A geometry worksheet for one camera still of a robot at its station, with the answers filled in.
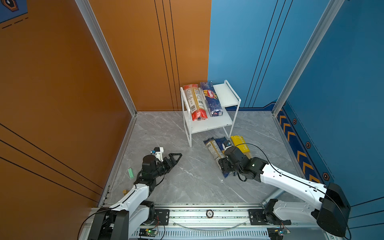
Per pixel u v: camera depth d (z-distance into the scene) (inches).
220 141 39.1
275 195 30.6
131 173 34.2
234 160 24.0
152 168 26.1
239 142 39.1
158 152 31.1
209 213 29.7
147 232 27.9
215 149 37.1
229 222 28.5
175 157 30.4
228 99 33.2
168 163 29.3
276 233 27.7
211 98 29.7
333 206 15.4
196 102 29.2
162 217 29.1
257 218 28.5
